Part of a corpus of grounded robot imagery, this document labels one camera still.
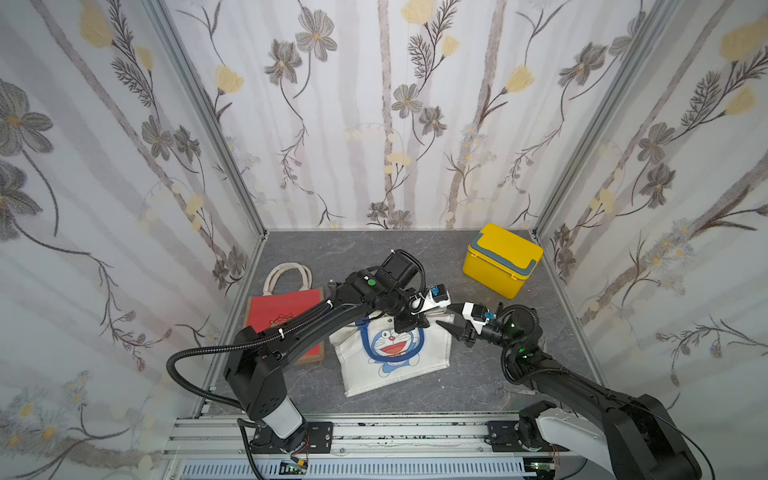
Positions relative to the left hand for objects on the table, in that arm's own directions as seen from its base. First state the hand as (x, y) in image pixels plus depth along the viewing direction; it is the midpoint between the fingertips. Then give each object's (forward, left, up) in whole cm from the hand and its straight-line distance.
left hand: (429, 318), depth 75 cm
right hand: (0, -4, +2) cm, 5 cm away
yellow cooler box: (+22, -26, -5) cm, 35 cm away
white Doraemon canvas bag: (-7, +15, -7) cm, 18 cm away
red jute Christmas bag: (+20, +45, -19) cm, 53 cm away
